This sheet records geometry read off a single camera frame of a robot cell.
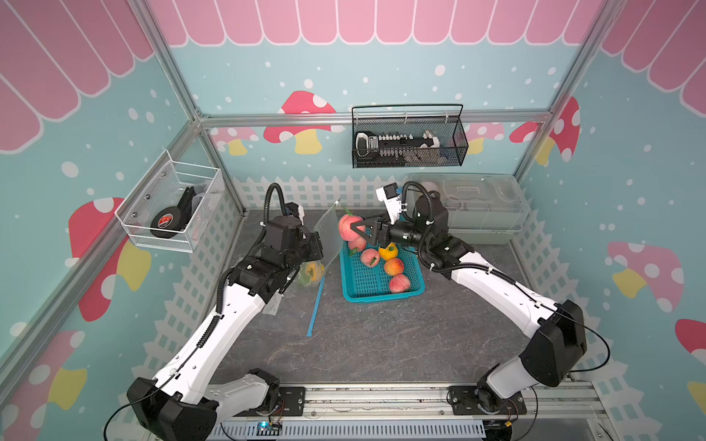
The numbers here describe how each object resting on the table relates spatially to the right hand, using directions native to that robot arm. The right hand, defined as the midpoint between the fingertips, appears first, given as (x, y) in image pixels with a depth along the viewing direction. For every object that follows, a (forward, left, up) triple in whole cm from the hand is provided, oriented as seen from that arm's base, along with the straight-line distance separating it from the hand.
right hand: (355, 224), depth 69 cm
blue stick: (-6, +14, -34) cm, 38 cm away
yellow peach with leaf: (+12, -11, -28) cm, 33 cm away
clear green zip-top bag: (+3, +16, -27) cm, 31 cm away
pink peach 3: (-1, -14, -29) cm, 32 cm away
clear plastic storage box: (+25, -46, -20) cm, 56 cm away
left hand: (0, +10, -7) cm, 12 cm away
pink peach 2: (+10, -4, -28) cm, 30 cm away
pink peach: (-3, +2, 0) cm, 3 cm away
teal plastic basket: (+2, -2, -34) cm, 34 cm away
